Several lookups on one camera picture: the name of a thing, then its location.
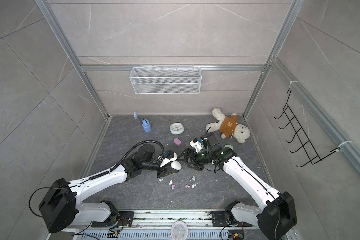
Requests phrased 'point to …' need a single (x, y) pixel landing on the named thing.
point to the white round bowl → (177, 128)
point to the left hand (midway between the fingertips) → (177, 163)
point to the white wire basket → (163, 80)
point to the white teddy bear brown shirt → (228, 126)
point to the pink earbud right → (187, 186)
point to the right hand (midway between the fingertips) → (182, 161)
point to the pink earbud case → (177, 141)
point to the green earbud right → (193, 178)
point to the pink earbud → (173, 186)
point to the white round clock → (179, 230)
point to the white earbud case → (176, 165)
